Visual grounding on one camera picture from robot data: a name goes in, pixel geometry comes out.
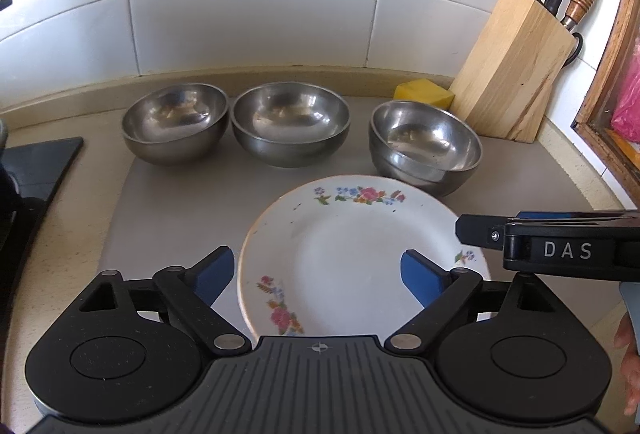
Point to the wooden-framed glass cabinet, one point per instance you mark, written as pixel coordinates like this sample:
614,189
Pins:
607,63

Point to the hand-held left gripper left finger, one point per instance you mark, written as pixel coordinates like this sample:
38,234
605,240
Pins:
216,274

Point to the pink plastic bag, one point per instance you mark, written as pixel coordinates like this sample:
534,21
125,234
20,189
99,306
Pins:
629,113

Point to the white plate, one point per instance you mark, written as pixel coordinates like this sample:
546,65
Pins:
350,264

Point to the stainless steel bowl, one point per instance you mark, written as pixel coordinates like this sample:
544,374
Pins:
290,118
425,133
440,181
175,123

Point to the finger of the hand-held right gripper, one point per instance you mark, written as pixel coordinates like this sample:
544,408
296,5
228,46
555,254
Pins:
477,229

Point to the person's right hand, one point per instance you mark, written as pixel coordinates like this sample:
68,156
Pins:
629,379

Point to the yellow sponge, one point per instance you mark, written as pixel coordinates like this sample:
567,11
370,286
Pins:
422,92

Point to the wooden knife block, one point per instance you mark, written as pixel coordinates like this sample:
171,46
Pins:
510,68

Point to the black glass gas stove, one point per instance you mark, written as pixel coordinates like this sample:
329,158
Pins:
45,158

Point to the grey counter mat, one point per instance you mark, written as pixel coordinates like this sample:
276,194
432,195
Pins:
165,214

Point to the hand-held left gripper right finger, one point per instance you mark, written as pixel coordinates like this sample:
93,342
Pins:
420,276

